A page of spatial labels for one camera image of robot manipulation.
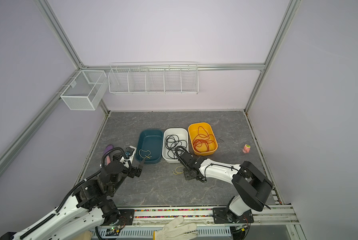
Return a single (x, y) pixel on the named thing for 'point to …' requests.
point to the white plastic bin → (183, 134)
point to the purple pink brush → (108, 148)
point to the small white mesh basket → (84, 91)
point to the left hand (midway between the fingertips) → (134, 157)
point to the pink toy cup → (246, 148)
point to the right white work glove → (174, 231)
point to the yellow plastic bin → (193, 132)
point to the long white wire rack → (153, 77)
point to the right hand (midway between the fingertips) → (190, 174)
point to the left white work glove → (87, 235)
